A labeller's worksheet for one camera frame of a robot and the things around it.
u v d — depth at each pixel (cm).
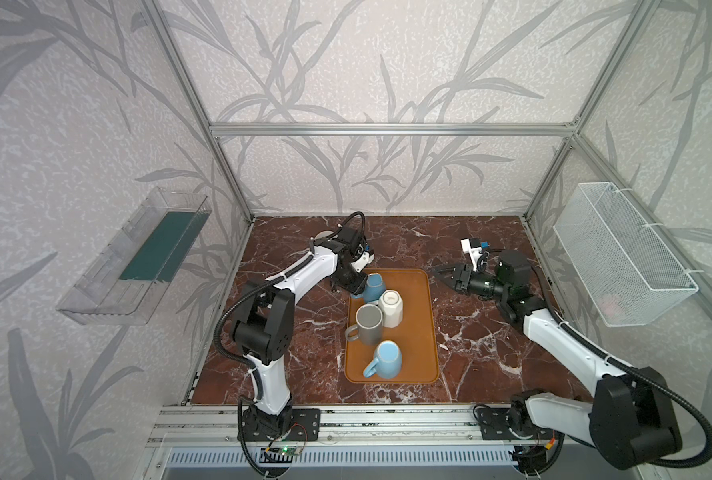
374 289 89
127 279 63
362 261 86
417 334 89
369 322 79
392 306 84
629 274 61
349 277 80
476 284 70
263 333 49
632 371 42
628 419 40
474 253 74
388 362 75
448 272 72
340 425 75
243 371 52
